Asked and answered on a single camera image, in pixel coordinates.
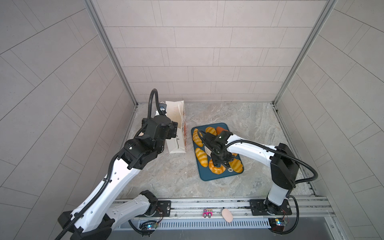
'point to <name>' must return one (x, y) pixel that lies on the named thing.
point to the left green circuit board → (152, 226)
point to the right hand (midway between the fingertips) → (218, 164)
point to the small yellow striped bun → (211, 130)
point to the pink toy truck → (207, 212)
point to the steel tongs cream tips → (226, 164)
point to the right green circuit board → (277, 224)
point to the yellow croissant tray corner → (236, 165)
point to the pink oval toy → (227, 215)
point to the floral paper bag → (176, 111)
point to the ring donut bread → (215, 170)
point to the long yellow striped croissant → (202, 157)
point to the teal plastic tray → (210, 141)
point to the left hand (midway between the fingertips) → (166, 119)
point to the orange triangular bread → (219, 130)
